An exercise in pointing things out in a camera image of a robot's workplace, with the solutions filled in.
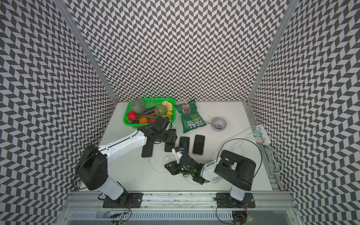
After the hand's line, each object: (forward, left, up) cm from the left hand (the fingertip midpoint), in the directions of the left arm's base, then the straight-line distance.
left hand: (171, 138), depth 86 cm
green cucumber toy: (+21, +21, -4) cm, 30 cm away
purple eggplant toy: (+26, +17, -3) cm, 31 cm away
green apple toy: (+26, +10, -3) cm, 28 cm away
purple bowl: (+15, -33, -6) cm, 36 cm away
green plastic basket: (+30, +18, +1) cm, 36 cm away
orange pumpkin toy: (+16, +21, -3) cm, 27 cm away
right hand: (-17, +3, -7) cm, 18 cm away
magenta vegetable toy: (+16, +16, -3) cm, 23 cm away
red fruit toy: (+18, +29, 0) cm, 35 cm away
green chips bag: (+17, -13, -5) cm, 22 cm away
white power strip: (+13, -64, -9) cm, 66 cm away
